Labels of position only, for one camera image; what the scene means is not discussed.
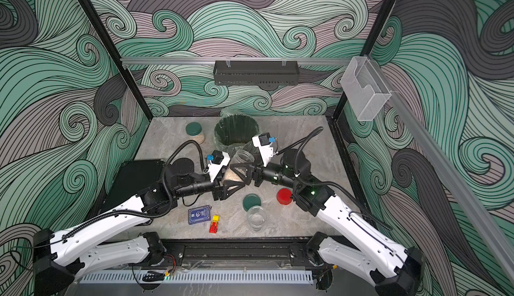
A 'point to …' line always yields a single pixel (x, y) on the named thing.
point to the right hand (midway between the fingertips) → (234, 165)
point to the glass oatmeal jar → (256, 218)
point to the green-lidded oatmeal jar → (194, 131)
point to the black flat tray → (132, 178)
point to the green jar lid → (250, 200)
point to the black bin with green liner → (234, 131)
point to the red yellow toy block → (214, 224)
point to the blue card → (199, 214)
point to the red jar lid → (284, 195)
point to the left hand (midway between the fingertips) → (241, 174)
